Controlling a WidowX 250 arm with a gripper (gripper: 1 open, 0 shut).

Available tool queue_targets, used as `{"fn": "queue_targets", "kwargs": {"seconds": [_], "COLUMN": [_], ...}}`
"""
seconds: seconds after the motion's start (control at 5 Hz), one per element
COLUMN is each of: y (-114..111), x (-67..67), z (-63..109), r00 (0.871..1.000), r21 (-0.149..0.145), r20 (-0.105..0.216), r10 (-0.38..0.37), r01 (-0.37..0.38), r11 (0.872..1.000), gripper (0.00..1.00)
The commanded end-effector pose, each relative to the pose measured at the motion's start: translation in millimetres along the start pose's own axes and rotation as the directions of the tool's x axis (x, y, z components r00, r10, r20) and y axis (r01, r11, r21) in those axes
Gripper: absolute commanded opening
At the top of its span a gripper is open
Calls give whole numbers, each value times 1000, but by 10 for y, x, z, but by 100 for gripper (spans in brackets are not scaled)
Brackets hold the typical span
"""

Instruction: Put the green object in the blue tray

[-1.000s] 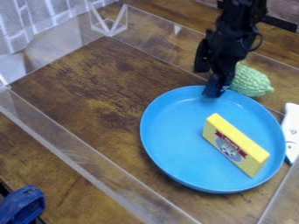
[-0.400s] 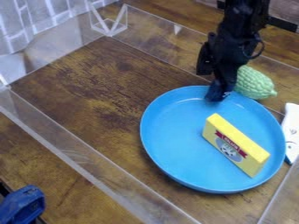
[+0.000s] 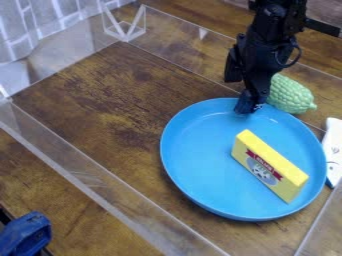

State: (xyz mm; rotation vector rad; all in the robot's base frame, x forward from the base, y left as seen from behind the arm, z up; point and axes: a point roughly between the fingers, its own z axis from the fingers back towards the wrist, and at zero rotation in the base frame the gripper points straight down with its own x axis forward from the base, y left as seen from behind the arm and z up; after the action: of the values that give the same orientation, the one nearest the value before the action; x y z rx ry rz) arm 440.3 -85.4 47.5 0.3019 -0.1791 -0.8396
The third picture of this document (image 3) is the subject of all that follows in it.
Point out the clear acrylic enclosure wall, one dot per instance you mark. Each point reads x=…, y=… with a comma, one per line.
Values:
x=101, y=85

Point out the yellow butter box toy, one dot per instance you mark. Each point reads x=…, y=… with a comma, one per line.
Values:
x=280, y=176

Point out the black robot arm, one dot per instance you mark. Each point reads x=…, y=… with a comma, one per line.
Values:
x=279, y=19

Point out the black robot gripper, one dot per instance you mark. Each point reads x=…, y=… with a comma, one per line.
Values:
x=253, y=61

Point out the white toy at right edge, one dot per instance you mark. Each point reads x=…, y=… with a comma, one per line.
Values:
x=331, y=144

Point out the blue clamp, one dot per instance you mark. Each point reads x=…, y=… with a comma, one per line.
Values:
x=25, y=235

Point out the green bumpy bitter gourd toy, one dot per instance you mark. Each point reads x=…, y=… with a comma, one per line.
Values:
x=289, y=96

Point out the blue round plastic tray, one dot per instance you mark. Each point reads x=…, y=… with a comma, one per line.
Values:
x=195, y=151

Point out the grey checked curtain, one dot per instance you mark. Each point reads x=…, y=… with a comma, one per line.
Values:
x=29, y=20

